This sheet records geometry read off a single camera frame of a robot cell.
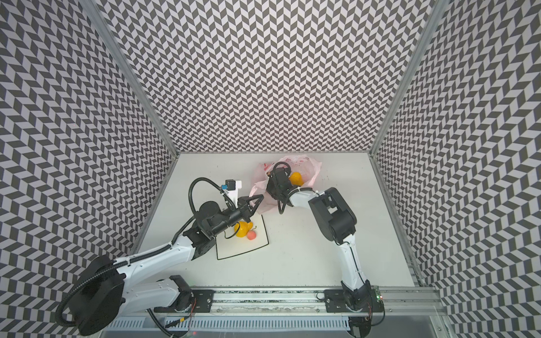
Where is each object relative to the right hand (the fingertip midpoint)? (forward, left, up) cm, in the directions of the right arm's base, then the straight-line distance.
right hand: (262, 188), depth 101 cm
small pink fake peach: (-24, +4, 0) cm, 24 cm away
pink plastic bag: (+8, -20, +3) cm, 22 cm away
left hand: (-19, -4, +20) cm, 28 cm away
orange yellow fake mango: (+4, -17, +1) cm, 17 cm away
